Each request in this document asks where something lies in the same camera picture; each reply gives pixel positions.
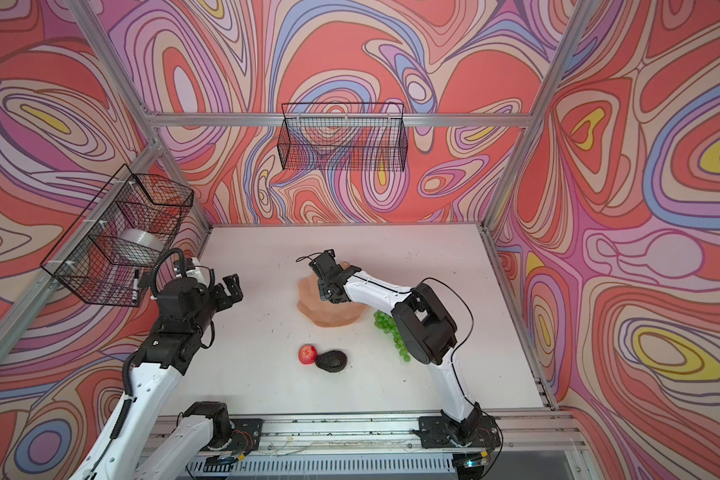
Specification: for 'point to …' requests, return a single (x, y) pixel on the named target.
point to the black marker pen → (135, 291)
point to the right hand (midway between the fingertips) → (335, 292)
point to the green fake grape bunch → (386, 323)
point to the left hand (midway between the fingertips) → (224, 279)
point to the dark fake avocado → (332, 361)
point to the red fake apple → (307, 354)
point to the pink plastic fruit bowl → (324, 313)
